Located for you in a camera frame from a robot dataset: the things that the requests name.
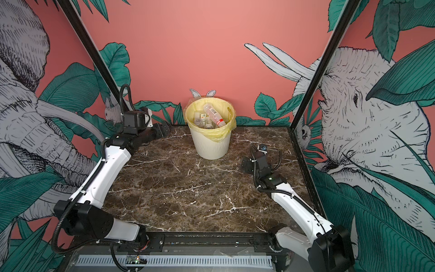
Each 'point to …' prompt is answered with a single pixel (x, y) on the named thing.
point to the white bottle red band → (213, 115)
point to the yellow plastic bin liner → (224, 109)
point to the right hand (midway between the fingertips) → (251, 157)
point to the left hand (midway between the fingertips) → (164, 126)
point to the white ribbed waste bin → (208, 149)
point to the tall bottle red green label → (200, 119)
